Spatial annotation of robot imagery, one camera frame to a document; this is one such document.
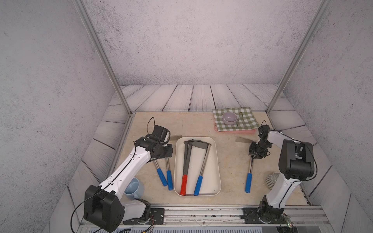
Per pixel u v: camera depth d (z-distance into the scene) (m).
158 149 0.58
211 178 0.85
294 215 0.75
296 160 0.51
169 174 0.87
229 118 1.12
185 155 0.93
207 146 0.98
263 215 0.67
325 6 0.70
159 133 0.63
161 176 0.85
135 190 0.74
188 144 0.99
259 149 0.83
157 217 0.73
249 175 0.85
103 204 0.39
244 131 1.08
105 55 0.88
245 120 1.15
